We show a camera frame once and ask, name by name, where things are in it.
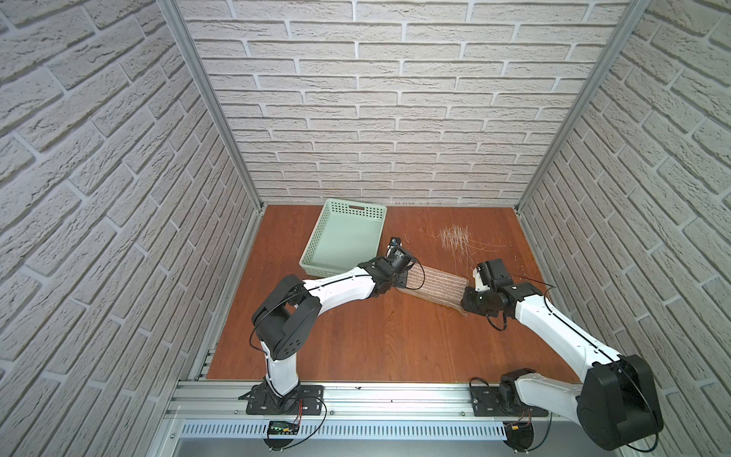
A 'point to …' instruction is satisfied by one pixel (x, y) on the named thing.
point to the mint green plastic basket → (347, 234)
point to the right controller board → (519, 434)
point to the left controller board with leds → (282, 427)
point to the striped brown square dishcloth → (437, 288)
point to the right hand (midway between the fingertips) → (459, 302)
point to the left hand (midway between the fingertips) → (397, 263)
